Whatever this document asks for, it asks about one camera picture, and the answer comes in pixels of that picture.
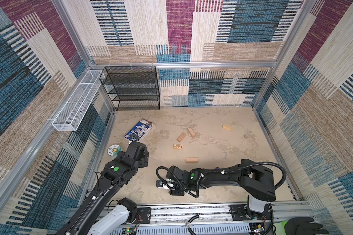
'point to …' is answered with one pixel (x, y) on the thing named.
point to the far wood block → (227, 128)
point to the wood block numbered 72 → (191, 159)
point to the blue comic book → (140, 128)
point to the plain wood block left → (179, 138)
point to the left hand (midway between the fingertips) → (135, 152)
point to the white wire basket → (68, 118)
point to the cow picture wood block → (178, 146)
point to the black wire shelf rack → (132, 86)
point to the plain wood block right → (191, 131)
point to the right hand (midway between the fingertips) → (172, 186)
